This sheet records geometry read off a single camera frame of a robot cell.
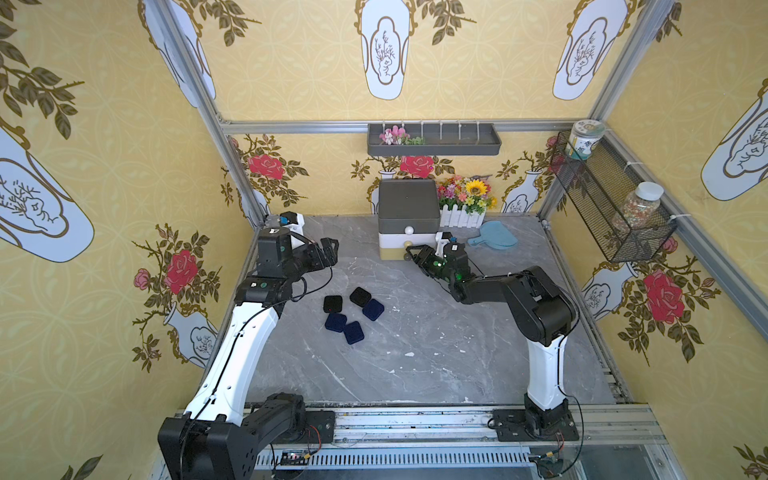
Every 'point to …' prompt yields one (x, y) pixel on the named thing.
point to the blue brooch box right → (373, 309)
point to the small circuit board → (294, 457)
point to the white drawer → (389, 240)
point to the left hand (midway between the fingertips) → (310, 244)
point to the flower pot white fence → (464, 202)
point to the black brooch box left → (333, 304)
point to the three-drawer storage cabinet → (409, 214)
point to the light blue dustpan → (494, 234)
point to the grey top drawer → (409, 226)
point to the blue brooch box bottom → (353, 332)
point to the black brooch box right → (360, 296)
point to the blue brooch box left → (335, 322)
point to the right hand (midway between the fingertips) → (417, 246)
